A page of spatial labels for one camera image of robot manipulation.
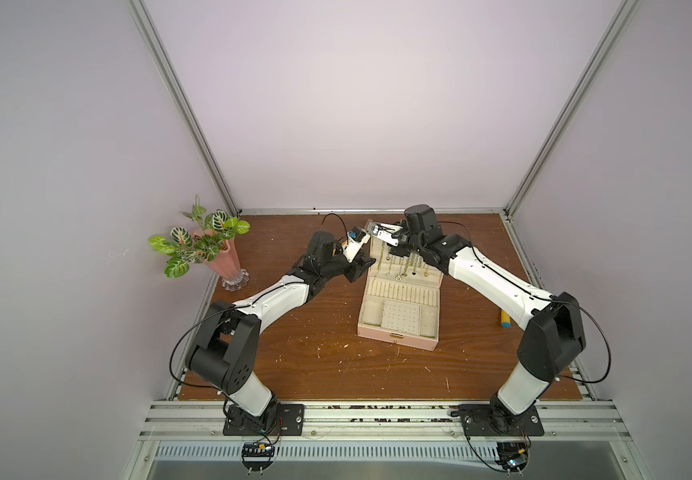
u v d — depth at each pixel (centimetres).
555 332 44
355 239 74
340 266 75
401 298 88
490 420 68
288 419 73
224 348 45
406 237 71
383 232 72
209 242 85
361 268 77
